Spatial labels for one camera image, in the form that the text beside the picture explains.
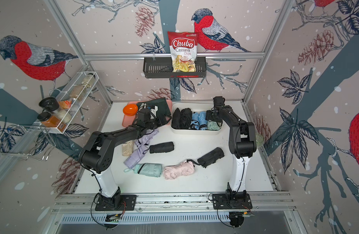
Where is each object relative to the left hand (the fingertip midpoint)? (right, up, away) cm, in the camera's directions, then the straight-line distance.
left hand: (170, 116), depth 93 cm
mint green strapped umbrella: (-11, -30, -11) cm, 34 cm away
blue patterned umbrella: (+17, -4, +7) cm, 19 cm away
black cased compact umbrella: (-5, -20, -3) cm, 21 cm away
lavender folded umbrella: (-19, -23, -4) cm, 30 cm away
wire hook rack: (-57, -8, -35) cm, 68 cm away
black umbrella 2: (+10, -2, +7) cm, 12 cm away
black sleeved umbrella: (+24, -25, -7) cm, 36 cm away
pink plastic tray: (-34, -3, +15) cm, 37 cm away
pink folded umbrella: (+10, -29, -13) cm, 33 cm away
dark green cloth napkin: (-10, +10, +28) cm, 31 cm away
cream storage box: (+19, +7, +21) cm, 29 cm away
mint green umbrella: (+29, -7, +5) cm, 30 cm away
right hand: (+28, 0, +10) cm, 29 cm away
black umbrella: (+4, -2, +10) cm, 11 cm away
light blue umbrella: (+22, -4, +8) cm, 24 cm away
